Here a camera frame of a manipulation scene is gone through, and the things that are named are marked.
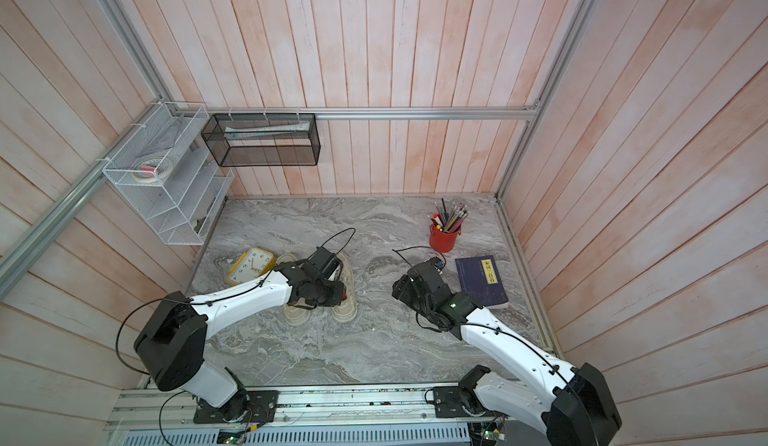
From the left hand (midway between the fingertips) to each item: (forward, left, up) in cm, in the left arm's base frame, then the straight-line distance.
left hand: (338, 302), depth 86 cm
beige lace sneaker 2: (-3, -2, 0) cm, 4 cm away
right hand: (+2, -18, +6) cm, 19 cm away
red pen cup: (+22, -34, 0) cm, 40 cm away
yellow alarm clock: (+15, +31, -3) cm, 34 cm away
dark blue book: (+10, -45, -4) cm, 46 cm away
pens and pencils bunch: (+25, -36, +8) cm, 44 cm away
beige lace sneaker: (-4, +11, 0) cm, 12 cm away
